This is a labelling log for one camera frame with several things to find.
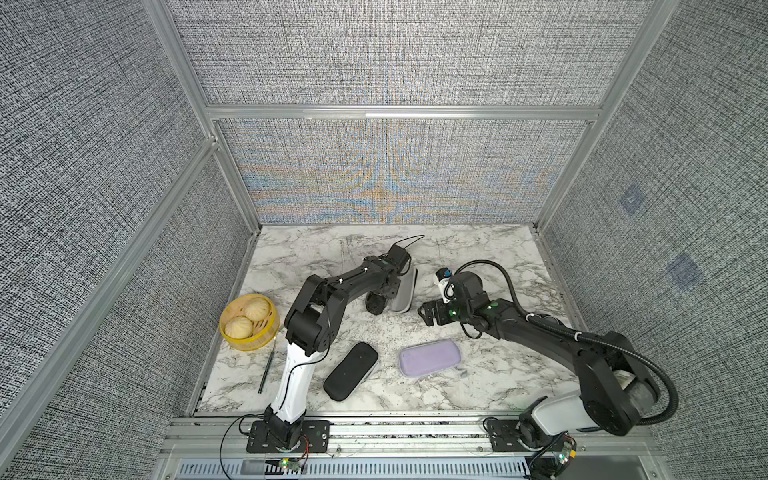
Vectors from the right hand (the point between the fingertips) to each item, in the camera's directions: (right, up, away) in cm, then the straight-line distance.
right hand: (430, 299), depth 87 cm
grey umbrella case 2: (-1, -16, -4) cm, 16 cm away
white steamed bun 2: (-53, -3, +3) cm, 53 cm away
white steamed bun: (-56, -8, -2) cm, 56 cm away
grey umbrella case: (-7, -2, +8) cm, 11 cm away
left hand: (-12, +3, +13) cm, 18 cm away
